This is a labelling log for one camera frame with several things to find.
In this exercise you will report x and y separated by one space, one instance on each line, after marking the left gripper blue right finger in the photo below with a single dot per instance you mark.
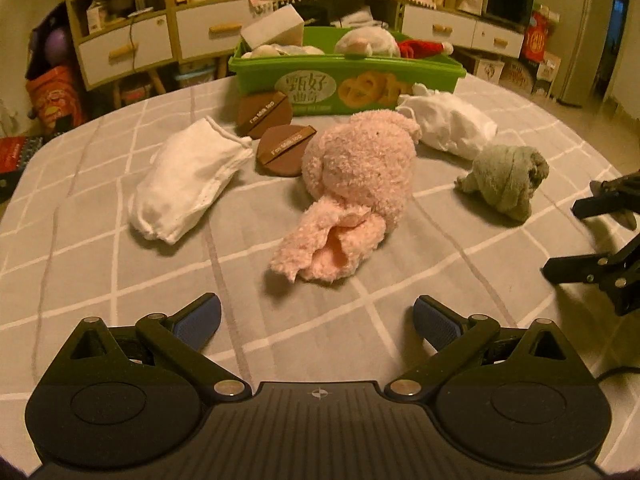
436 323

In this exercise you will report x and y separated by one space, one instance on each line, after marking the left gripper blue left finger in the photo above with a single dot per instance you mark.
197 323

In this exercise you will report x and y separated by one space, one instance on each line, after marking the grey sock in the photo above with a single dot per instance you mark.
507 177

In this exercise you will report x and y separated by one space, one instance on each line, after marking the white towel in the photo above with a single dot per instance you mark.
188 173

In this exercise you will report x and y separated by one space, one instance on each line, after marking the white plush bunny toy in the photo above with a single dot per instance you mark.
368 41

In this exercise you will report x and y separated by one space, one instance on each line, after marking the white foam sponge block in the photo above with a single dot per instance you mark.
284 26

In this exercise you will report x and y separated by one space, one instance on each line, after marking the white blue patterned cloth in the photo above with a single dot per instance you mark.
276 50

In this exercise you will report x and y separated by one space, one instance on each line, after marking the grey checked tablecloth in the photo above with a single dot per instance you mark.
68 251

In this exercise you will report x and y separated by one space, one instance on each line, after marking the pink fluffy sock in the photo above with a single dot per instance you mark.
359 174

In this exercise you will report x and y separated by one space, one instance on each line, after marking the crumpled white cloth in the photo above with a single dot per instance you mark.
448 123

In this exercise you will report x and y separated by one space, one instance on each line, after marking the red black box on floor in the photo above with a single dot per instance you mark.
17 151

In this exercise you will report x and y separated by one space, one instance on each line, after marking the orange snack bag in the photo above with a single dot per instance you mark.
55 96

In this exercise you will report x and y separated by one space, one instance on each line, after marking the green plastic bin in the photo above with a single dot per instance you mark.
334 84

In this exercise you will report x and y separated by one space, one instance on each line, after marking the red santa plush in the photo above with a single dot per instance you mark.
420 49

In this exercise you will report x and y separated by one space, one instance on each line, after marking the grey refrigerator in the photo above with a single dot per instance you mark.
577 36

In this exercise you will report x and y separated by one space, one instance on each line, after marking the wooden sideboard with white drawers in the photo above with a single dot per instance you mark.
114 39

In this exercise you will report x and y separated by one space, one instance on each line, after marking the purple ball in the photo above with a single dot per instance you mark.
58 46

